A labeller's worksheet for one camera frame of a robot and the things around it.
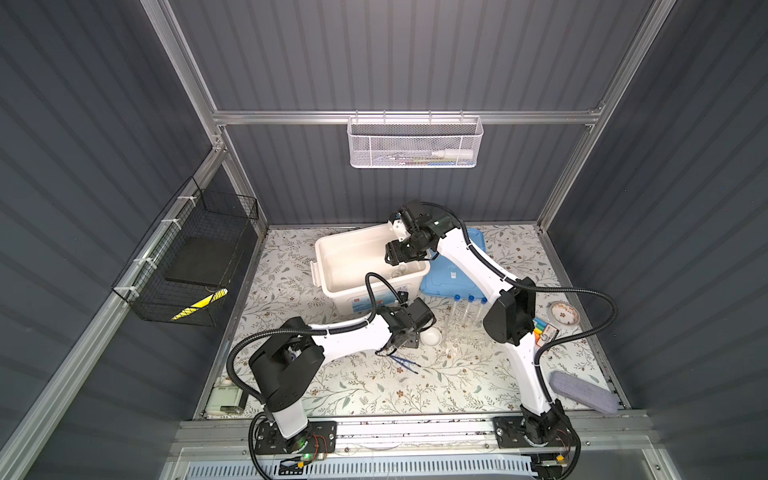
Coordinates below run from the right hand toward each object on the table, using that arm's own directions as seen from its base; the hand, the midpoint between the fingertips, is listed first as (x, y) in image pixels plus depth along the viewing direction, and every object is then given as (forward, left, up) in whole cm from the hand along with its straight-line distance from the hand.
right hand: (396, 258), depth 90 cm
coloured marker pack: (-18, -45, -15) cm, 50 cm away
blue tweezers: (-25, -2, -16) cm, 30 cm away
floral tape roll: (-10, -55, -17) cm, 58 cm away
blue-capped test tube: (-14, -17, -1) cm, 22 cm away
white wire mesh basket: (+58, -8, +5) cm, 59 cm away
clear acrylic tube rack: (-18, -21, -16) cm, 32 cm away
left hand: (-19, -3, -12) cm, 23 cm away
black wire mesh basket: (-16, +50, +15) cm, 55 cm away
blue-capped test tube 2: (-25, -18, +17) cm, 36 cm away
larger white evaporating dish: (-19, -10, -14) cm, 26 cm away
